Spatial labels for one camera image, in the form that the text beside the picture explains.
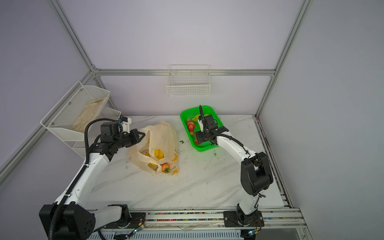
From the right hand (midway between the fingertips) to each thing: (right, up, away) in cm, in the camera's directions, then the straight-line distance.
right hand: (200, 133), depth 90 cm
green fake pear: (-3, +11, +24) cm, 26 cm away
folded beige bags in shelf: (-62, +12, -9) cm, 64 cm away
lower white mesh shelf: (-58, 0, -24) cm, 63 cm away
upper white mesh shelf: (-69, +8, -14) cm, 71 cm away
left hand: (-30, 0, -12) cm, 33 cm away
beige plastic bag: (-22, -1, -8) cm, 24 cm away
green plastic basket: (-8, +11, +24) cm, 28 cm away
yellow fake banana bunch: (-21, -10, -17) cm, 29 cm away
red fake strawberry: (-7, +5, +20) cm, 22 cm away
